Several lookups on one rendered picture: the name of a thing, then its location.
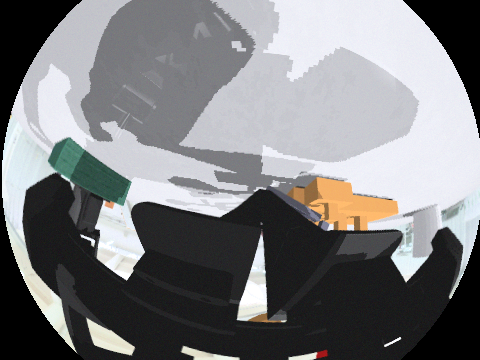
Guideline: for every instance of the white cup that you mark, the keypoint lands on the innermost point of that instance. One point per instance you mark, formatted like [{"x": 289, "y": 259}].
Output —
[{"x": 425, "y": 228}]

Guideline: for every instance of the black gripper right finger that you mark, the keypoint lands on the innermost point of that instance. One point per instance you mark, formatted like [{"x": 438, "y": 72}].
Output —
[{"x": 297, "y": 252}]

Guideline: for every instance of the red ball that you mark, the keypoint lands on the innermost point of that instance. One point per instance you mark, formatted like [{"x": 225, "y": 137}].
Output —
[{"x": 321, "y": 354}]

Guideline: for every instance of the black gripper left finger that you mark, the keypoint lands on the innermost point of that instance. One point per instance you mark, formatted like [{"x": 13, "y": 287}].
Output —
[{"x": 228, "y": 242}]

